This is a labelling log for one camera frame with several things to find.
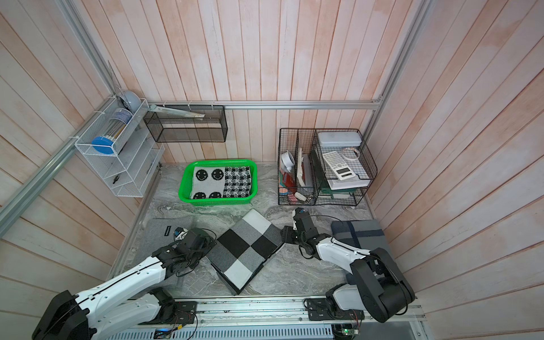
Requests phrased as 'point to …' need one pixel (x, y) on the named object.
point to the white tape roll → (287, 160)
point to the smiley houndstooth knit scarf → (213, 182)
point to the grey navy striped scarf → (365, 234)
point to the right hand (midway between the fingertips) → (285, 230)
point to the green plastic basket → (186, 178)
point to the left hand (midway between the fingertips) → (208, 247)
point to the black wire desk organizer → (323, 166)
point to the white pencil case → (339, 139)
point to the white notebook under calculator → (355, 182)
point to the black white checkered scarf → (241, 252)
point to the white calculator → (338, 164)
